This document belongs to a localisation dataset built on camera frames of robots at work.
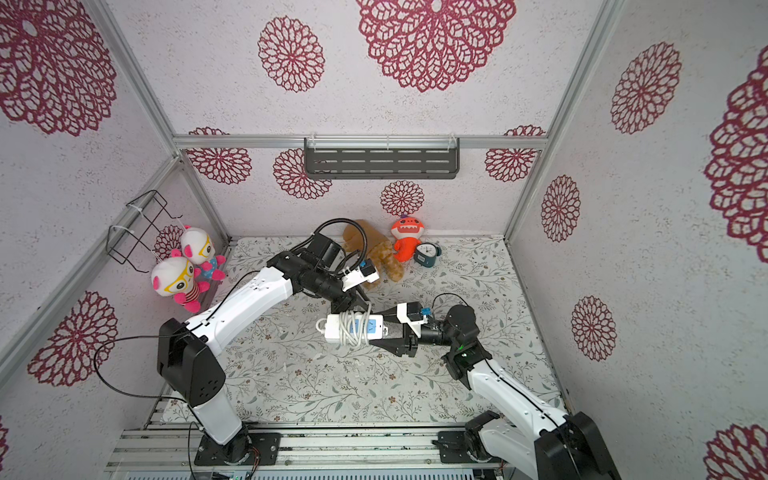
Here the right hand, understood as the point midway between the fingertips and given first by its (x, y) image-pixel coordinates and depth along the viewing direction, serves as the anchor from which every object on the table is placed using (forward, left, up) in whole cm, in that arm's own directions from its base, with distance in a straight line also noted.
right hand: (372, 328), depth 66 cm
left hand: (+9, +3, -6) cm, 12 cm away
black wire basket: (+24, +63, +7) cm, 68 cm away
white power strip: (-1, -1, +2) cm, 2 cm away
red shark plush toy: (+51, -9, -20) cm, 55 cm away
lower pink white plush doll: (+18, +57, -5) cm, 60 cm away
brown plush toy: (+40, +1, -18) cm, 44 cm away
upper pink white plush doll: (+31, +57, -8) cm, 65 cm away
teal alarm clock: (+43, -16, -22) cm, 51 cm away
